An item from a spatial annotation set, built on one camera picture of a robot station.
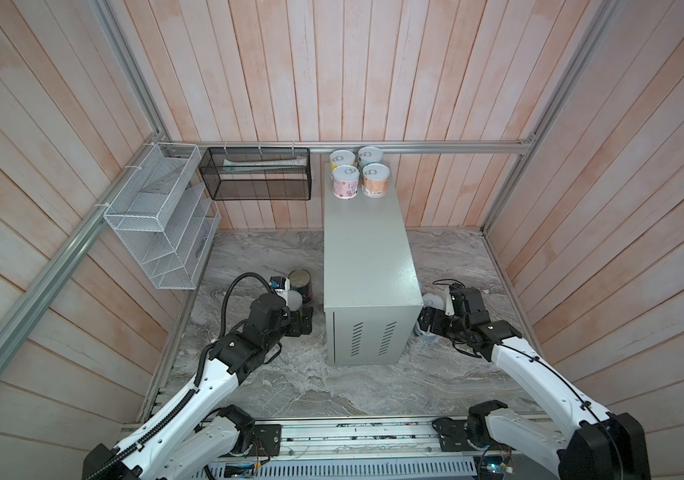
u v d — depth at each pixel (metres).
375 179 0.79
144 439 0.40
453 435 0.74
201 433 0.57
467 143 0.96
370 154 0.84
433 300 0.92
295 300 0.91
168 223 0.71
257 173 1.05
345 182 0.77
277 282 0.67
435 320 0.76
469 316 0.63
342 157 0.84
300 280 0.93
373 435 0.76
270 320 0.57
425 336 0.87
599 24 0.70
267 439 0.73
